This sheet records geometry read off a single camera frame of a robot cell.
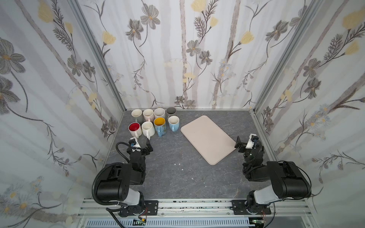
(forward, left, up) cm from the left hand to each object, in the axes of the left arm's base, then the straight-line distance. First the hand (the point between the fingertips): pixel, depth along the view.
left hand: (141, 139), depth 88 cm
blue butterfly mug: (+13, -10, -3) cm, 17 cm away
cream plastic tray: (+7, -45, -13) cm, 47 cm away
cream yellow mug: (+29, -8, -6) cm, 31 cm away
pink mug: (+24, -1, -3) cm, 24 cm away
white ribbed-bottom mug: (+12, -1, -5) cm, 13 cm away
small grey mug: (+25, +8, -3) cm, 26 cm away
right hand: (-1, -67, +2) cm, 67 cm away
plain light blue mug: (+16, -20, -4) cm, 26 cm away
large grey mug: (+28, -17, -3) cm, 33 cm away
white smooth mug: (+13, +8, -7) cm, 17 cm away
